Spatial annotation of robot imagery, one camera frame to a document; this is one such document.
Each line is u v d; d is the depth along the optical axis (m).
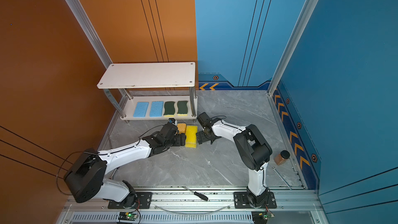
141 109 1.02
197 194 0.76
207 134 0.70
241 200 0.73
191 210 0.71
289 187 0.78
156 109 1.01
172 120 0.80
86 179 0.43
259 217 0.70
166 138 0.67
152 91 1.20
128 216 0.71
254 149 0.50
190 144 0.89
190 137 0.87
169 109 1.00
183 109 1.00
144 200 0.74
